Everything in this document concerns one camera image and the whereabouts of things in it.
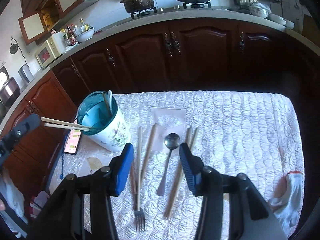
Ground quilted white tablecloth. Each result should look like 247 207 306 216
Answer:
49 91 304 240

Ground silver rice cooker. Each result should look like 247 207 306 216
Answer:
0 66 20 104

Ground tan cardboard piece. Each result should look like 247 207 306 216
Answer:
86 157 103 170

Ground dark wooden base cabinets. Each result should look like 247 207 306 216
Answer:
0 17 320 205

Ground stack of white bowls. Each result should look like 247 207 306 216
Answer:
267 12 295 29

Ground white cloth bundle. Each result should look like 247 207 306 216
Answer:
0 167 29 233

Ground cream microwave oven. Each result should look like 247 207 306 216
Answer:
34 34 67 68

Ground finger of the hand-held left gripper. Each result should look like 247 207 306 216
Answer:
10 114 42 143

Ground metal spoon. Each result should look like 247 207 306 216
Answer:
156 133 181 197

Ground white mixing bowl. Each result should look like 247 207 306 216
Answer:
74 27 96 43

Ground grey stone kitchen countertop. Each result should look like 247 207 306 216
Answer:
0 6 320 133

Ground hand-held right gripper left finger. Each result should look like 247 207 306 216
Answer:
27 142 134 240

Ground black round wall-hung object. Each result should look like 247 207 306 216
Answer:
9 37 28 67

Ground floral white utensil holder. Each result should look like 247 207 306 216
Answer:
76 91 132 152

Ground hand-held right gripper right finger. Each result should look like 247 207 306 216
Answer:
179 142 288 240

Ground black smartphone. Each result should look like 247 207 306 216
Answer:
64 129 82 155

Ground blackened cooking pot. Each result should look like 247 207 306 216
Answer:
120 0 155 14

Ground silver electric kettle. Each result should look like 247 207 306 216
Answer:
18 64 34 83

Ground gas stove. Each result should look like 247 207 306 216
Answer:
130 2 213 19

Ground floral ceramic bowl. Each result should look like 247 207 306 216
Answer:
250 4 272 18

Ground metal fork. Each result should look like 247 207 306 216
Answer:
129 164 146 232

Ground red white package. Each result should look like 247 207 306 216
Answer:
29 190 50 218

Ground white work glove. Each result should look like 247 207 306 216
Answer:
269 170 304 230

